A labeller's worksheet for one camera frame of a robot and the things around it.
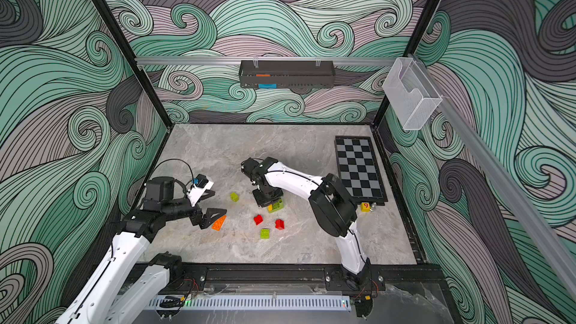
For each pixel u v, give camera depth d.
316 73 0.97
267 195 0.75
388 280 0.75
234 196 0.91
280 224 0.83
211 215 0.65
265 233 0.82
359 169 0.98
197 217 0.64
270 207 0.84
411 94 0.77
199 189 0.63
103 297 0.42
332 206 0.52
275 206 0.86
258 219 0.85
